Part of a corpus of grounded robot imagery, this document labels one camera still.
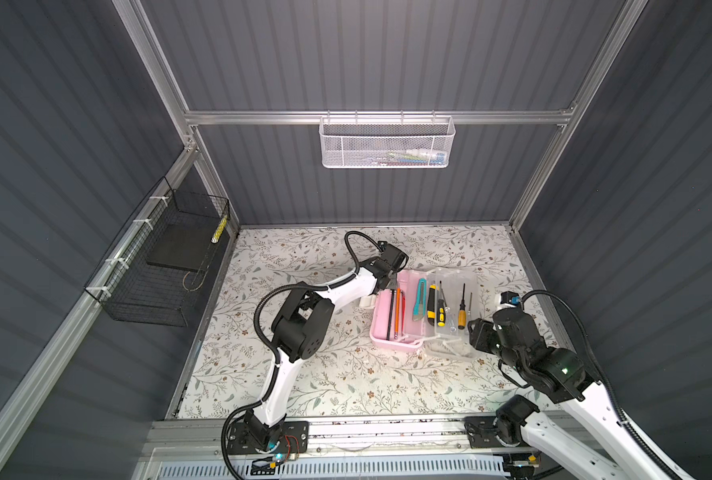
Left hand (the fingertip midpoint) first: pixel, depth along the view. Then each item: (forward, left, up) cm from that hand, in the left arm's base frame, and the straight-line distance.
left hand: (383, 275), depth 99 cm
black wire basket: (-12, +59, +22) cm, 64 cm away
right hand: (-26, -21, +12) cm, 36 cm away
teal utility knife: (-13, -10, +3) cm, 17 cm away
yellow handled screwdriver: (-19, -20, +7) cm, 29 cm away
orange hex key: (-11, -4, -5) cm, 13 cm away
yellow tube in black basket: (+2, +47, +22) cm, 52 cm away
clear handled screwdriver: (-21, -16, +7) cm, 27 cm away
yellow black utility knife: (-16, -12, +7) cm, 21 cm away
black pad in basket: (-4, +54, +23) cm, 58 cm away
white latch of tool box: (-10, +6, -1) cm, 12 cm away
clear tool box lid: (-15, -19, +5) cm, 24 cm away
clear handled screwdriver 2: (-19, -22, +7) cm, 30 cm away
